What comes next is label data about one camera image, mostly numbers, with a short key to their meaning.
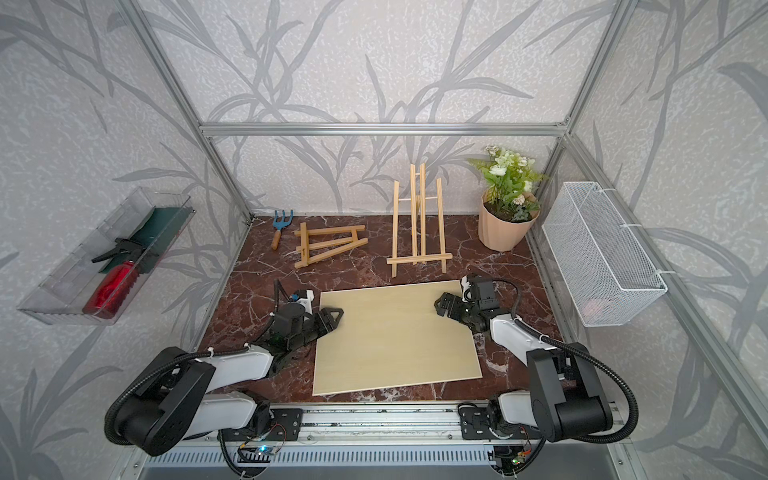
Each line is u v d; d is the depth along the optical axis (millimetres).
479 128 960
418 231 954
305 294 836
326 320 799
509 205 1048
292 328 697
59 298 572
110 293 578
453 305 806
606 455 707
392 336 889
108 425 396
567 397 420
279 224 1192
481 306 706
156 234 706
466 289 834
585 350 446
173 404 421
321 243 1109
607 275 607
